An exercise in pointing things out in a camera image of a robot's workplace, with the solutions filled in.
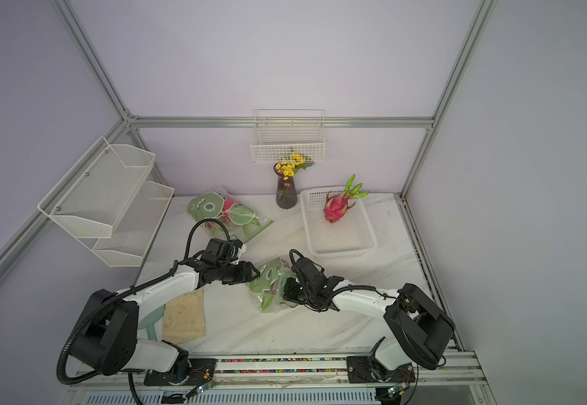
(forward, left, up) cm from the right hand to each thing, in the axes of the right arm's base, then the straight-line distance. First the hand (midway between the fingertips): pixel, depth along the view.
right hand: (283, 296), depth 85 cm
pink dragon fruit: (-1, +2, +8) cm, 8 cm away
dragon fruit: (+39, +24, +7) cm, 46 cm away
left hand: (+6, +11, +2) cm, 13 cm away
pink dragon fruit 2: (+37, -22, +5) cm, 43 cm away
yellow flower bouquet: (+45, -2, +21) cm, 49 cm away
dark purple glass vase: (+44, 0, +7) cm, 45 cm away
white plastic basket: (+28, -28, -2) cm, 40 cm away
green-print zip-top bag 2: (+32, +18, +2) cm, 37 cm away
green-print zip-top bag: (+2, +5, +4) cm, 7 cm away
